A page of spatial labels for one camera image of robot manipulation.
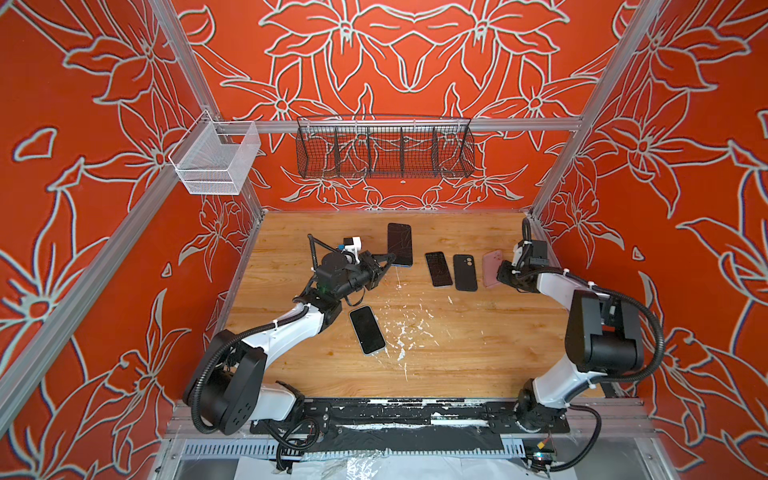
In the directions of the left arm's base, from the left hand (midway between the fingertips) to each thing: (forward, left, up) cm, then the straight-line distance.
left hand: (397, 255), depth 75 cm
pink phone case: (+18, -34, -25) cm, 46 cm away
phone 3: (-10, +8, -24) cm, 27 cm away
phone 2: (+15, -16, -28) cm, 35 cm away
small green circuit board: (-38, -36, -25) cm, 59 cm away
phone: (+6, -1, -2) cm, 6 cm away
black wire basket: (+43, +13, +4) cm, 45 cm away
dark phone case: (+11, -24, -25) cm, 37 cm away
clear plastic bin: (+31, +60, +7) cm, 68 cm away
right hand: (+11, -34, -20) cm, 41 cm away
